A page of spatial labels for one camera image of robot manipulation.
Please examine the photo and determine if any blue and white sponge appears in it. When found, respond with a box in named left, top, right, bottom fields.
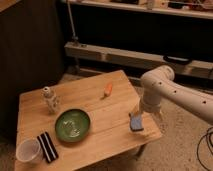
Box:
left=129, top=113, right=144, bottom=132

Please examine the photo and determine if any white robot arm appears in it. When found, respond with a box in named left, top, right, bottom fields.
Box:
left=129, top=65, right=213, bottom=132

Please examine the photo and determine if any wooden table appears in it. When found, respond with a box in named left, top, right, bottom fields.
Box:
left=15, top=70, right=162, bottom=171

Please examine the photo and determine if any green ceramic bowl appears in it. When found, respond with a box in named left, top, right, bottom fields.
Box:
left=55, top=109, right=91, bottom=143

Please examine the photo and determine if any upper wooden shelf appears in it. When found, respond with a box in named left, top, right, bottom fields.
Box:
left=61, top=0, right=213, bottom=20

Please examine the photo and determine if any small orange carrot toy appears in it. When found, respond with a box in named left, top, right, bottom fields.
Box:
left=104, top=83, right=113, bottom=97

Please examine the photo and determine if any clear plastic cup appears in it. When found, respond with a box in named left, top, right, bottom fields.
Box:
left=16, top=139, right=43, bottom=164

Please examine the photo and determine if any long wooden beam shelf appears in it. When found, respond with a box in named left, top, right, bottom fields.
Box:
left=64, top=42, right=213, bottom=80

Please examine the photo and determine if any black handle on beam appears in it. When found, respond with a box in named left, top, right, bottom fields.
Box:
left=163, top=56, right=192, bottom=65

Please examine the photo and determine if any black cable on floor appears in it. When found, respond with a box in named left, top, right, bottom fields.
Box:
left=196, top=126, right=213, bottom=163

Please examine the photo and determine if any metal stand pole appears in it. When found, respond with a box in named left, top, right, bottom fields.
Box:
left=66, top=0, right=79, bottom=46

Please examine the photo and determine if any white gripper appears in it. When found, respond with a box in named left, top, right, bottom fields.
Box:
left=132, top=100, right=166, bottom=132

